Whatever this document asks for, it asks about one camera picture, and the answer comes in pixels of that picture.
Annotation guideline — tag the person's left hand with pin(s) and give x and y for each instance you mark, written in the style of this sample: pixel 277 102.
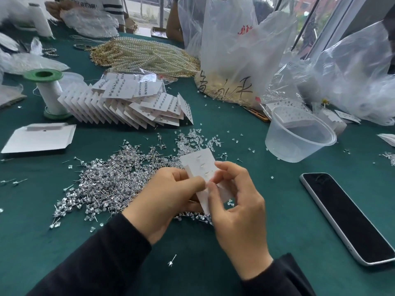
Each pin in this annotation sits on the person's left hand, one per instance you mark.
pixel 160 200

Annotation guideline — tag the person's right hand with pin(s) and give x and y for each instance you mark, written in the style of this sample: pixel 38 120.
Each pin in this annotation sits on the person's right hand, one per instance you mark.
pixel 243 225

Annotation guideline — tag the white earring card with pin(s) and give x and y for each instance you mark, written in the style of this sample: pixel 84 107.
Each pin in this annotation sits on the white earring card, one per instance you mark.
pixel 200 163

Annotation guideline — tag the pile of silver stud earrings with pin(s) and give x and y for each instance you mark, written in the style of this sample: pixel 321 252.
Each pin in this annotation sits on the pile of silver stud earrings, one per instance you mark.
pixel 108 181

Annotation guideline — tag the single ear stud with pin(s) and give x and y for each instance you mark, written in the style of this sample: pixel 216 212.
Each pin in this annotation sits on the single ear stud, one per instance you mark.
pixel 171 262

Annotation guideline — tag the clear plastic earring backs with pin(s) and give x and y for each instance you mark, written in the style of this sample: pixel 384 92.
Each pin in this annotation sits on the clear plastic earring backs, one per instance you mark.
pixel 193 140

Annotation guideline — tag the row of white cards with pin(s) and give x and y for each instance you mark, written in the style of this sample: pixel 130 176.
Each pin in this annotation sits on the row of white cards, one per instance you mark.
pixel 123 98

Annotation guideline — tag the stack of white cards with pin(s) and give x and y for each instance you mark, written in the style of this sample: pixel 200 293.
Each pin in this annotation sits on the stack of white cards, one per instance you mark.
pixel 40 138

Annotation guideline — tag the person's left forearm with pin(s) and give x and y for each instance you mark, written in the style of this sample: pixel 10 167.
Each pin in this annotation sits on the person's left forearm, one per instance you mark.
pixel 95 262

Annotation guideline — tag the person's right forearm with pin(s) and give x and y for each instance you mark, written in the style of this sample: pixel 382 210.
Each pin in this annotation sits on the person's right forearm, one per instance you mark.
pixel 277 278

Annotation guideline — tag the clear plastic bowl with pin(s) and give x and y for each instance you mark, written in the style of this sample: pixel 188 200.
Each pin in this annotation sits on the clear plastic bowl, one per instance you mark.
pixel 296 144

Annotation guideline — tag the white-edged smartphone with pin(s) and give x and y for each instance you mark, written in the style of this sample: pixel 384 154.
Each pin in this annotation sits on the white-edged smartphone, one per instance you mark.
pixel 348 215

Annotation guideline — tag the orange and black tool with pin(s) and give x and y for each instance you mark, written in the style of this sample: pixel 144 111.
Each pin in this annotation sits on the orange and black tool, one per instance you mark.
pixel 257 114

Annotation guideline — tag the pile of pearl strands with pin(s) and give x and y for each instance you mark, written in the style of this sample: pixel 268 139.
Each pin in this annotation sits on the pile of pearl strands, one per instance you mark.
pixel 145 55

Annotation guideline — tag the green spool of white thread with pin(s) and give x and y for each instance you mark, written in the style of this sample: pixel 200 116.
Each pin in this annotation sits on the green spool of white thread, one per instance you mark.
pixel 52 95

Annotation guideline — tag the white handwritten plastic bag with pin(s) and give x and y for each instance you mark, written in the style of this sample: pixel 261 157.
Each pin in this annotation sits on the white handwritten plastic bag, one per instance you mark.
pixel 237 52

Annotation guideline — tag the small white paper packet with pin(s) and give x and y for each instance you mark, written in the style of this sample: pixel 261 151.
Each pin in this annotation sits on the small white paper packet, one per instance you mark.
pixel 388 139

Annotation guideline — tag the heap of clear plastic bags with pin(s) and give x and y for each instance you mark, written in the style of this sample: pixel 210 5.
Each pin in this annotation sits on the heap of clear plastic bags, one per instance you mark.
pixel 351 73

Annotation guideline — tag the small bag of pearls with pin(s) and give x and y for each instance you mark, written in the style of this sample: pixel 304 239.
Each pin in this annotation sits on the small bag of pearls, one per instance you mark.
pixel 34 63

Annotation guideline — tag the white thread cone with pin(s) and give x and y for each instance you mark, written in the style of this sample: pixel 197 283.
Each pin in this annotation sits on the white thread cone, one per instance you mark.
pixel 41 21

